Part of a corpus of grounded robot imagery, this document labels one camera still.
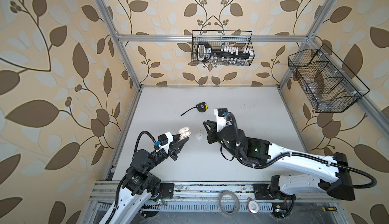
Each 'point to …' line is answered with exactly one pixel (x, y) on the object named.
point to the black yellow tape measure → (201, 107)
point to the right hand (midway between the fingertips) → (205, 124)
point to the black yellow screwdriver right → (328, 209)
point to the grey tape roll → (237, 201)
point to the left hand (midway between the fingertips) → (186, 135)
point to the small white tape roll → (253, 207)
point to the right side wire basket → (329, 85)
